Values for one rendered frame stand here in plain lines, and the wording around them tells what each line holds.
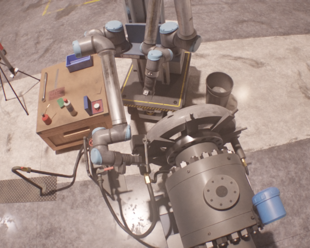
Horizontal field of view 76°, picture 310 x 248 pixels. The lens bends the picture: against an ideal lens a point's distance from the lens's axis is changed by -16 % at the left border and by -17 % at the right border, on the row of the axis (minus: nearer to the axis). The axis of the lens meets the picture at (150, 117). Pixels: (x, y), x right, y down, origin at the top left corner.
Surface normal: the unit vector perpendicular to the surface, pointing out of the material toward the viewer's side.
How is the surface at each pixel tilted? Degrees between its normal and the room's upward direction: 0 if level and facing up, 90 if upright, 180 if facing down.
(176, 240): 0
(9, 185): 0
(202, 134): 13
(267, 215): 49
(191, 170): 24
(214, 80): 87
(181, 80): 0
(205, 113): 35
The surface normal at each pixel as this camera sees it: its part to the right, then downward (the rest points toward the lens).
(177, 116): -0.39, -0.47
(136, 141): 0.27, -0.61
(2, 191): -0.11, -0.55
